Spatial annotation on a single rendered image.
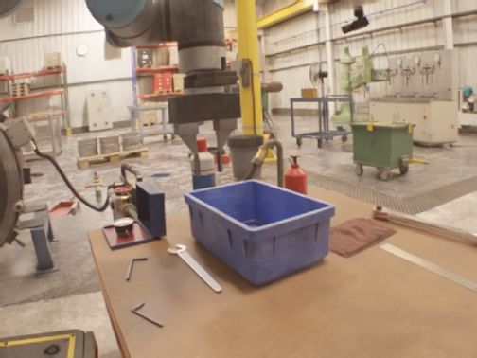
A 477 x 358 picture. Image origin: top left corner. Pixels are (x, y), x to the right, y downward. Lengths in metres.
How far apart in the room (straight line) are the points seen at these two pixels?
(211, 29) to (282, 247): 0.40
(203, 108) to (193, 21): 0.16
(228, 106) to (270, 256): 0.28
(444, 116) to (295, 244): 5.63
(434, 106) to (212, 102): 5.46
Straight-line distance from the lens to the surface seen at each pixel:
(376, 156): 3.35
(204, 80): 0.55
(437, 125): 5.99
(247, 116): 4.37
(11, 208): 1.50
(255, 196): 0.87
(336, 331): 0.50
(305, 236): 0.62
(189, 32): 0.60
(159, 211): 0.82
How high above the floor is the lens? 0.79
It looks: 13 degrees down
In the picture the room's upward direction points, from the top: 3 degrees counter-clockwise
